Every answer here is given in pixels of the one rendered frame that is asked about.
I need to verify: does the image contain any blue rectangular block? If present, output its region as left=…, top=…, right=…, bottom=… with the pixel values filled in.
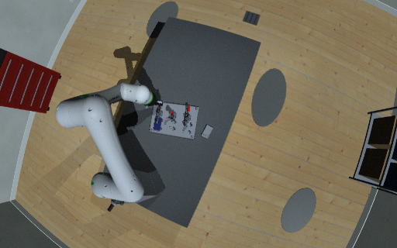
left=154, top=118, right=162, bottom=131

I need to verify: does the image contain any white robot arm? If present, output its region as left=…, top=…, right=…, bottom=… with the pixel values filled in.
left=55, top=82, right=156, bottom=212

